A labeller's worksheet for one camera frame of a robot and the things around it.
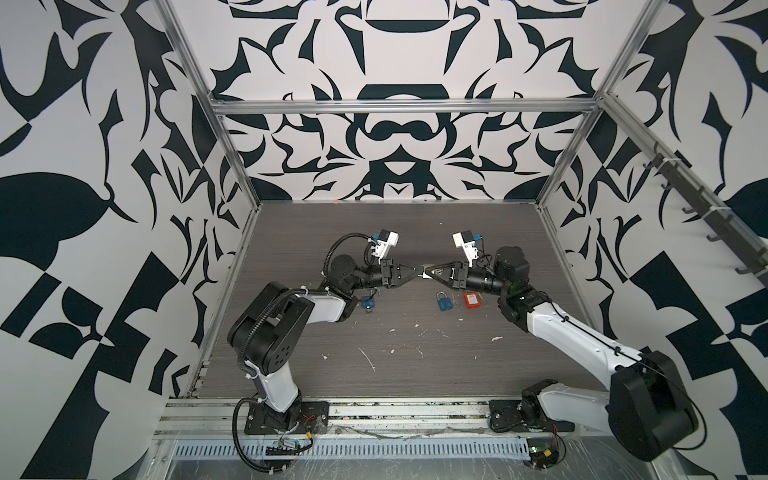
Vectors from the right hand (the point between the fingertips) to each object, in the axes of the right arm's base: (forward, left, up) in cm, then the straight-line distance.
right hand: (429, 275), depth 72 cm
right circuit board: (-33, -26, -26) cm, 49 cm away
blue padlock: (+5, -7, -24) cm, 26 cm away
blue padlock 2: (+5, +16, -24) cm, 29 cm away
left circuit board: (-32, +33, -21) cm, 51 cm away
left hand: (+1, +1, +1) cm, 2 cm away
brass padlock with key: (+1, -2, 0) cm, 2 cm away
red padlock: (+5, -16, -24) cm, 29 cm away
